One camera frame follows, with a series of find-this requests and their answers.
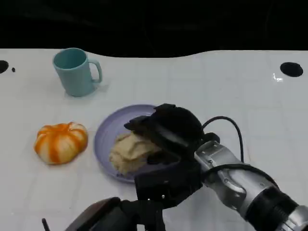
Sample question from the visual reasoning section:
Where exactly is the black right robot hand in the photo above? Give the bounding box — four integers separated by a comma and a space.
123, 103, 205, 169

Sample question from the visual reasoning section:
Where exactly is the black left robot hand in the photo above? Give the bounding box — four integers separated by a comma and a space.
64, 196, 167, 231

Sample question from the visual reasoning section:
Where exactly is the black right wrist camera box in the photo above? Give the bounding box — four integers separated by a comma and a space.
133, 163, 204, 210

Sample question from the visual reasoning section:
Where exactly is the lilac plate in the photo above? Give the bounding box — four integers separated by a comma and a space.
93, 103, 160, 185

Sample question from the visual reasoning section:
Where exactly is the orange and white bread roll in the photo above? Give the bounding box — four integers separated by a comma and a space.
34, 122, 89, 166

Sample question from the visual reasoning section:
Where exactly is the black robot cable along forearm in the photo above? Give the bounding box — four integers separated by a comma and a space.
203, 163, 280, 188

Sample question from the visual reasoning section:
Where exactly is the beige towel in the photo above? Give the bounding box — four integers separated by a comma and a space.
109, 132, 162, 174

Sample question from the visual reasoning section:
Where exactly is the pale green mug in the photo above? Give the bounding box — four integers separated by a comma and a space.
52, 47, 103, 98

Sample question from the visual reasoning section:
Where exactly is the black looping robot cable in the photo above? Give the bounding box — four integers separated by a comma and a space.
201, 115, 244, 163

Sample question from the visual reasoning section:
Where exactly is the black backdrop cloth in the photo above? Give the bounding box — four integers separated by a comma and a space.
0, 0, 308, 58

